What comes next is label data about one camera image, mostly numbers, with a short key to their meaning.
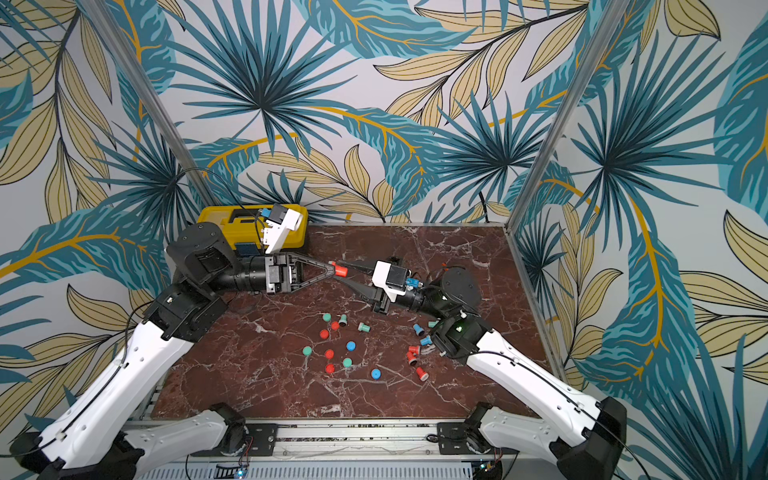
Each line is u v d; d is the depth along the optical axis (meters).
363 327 0.91
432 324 0.92
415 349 0.88
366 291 0.47
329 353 0.88
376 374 0.84
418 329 0.92
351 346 0.89
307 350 0.88
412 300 0.49
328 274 0.49
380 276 0.41
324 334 0.91
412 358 0.86
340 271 0.50
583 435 0.39
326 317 0.95
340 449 0.73
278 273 0.45
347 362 0.86
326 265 0.49
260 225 0.49
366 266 0.48
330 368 0.85
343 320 0.93
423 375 0.82
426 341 0.89
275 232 0.49
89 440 0.37
